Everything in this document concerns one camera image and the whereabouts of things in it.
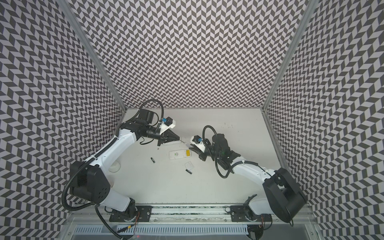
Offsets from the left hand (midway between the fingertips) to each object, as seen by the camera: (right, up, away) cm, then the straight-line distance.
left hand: (178, 138), depth 76 cm
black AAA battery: (-18, -15, +15) cm, 28 cm away
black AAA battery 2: (+5, -21, +12) cm, 25 cm away
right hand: (+7, -7, +4) cm, 10 cm away
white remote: (-2, -12, +17) cm, 21 cm away
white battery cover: (+5, -18, +13) cm, 23 cm away
